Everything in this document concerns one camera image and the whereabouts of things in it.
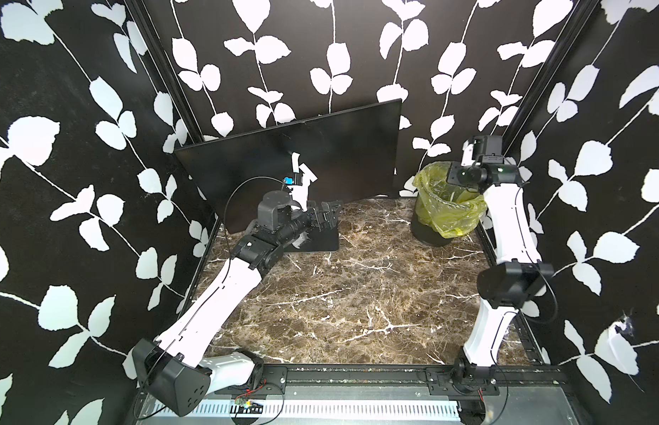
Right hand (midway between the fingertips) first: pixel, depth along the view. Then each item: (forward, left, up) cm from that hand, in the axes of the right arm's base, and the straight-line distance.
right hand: (452, 172), depth 84 cm
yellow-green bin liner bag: (-10, +1, -7) cm, 12 cm away
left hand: (-18, +39, +6) cm, 44 cm away
